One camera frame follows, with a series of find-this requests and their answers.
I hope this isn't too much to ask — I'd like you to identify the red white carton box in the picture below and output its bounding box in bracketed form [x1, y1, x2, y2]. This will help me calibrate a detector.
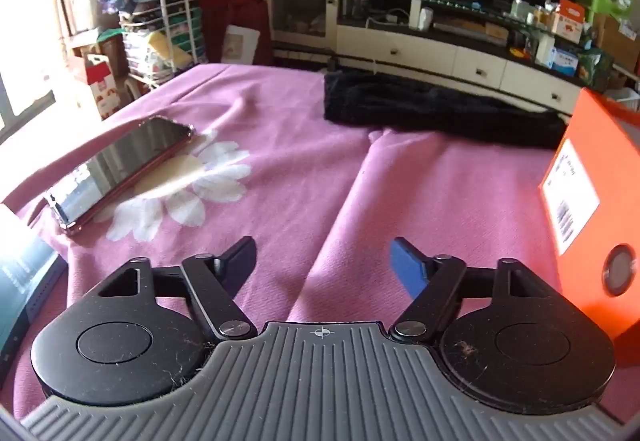
[550, 0, 585, 44]

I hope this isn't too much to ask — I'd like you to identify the black fuzzy cloth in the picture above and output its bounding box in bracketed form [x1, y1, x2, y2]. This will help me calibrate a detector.
[323, 71, 567, 151]

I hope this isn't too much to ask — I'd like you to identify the red shopping bag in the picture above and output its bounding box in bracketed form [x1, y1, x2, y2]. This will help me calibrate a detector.
[200, 0, 273, 65]

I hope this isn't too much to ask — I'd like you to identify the wire shopping trolley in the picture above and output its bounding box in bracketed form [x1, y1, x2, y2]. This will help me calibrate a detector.
[99, 0, 206, 89]

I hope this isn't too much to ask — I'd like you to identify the white tv cabinet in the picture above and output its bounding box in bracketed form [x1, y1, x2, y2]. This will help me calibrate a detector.
[326, 0, 582, 117]

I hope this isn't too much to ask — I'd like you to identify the orange cardboard box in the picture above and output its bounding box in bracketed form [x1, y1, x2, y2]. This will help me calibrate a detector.
[539, 89, 639, 366]

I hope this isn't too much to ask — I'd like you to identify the smartphone in red case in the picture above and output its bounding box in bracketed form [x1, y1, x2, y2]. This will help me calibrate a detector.
[46, 116, 194, 235]

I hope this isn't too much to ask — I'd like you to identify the pink floral bedsheet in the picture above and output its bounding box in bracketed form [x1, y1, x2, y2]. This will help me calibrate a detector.
[0, 62, 640, 425]

